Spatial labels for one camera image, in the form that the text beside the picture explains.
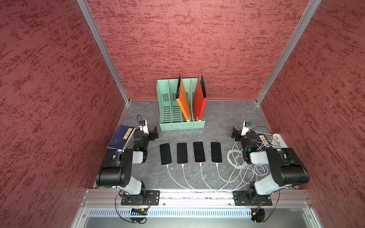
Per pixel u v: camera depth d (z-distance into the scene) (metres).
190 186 0.78
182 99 0.86
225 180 0.80
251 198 0.67
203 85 0.89
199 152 0.90
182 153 0.90
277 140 0.96
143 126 0.79
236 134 0.85
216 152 0.90
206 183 0.79
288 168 0.45
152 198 0.74
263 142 0.93
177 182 0.79
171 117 1.09
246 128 0.80
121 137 0.97
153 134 0.85
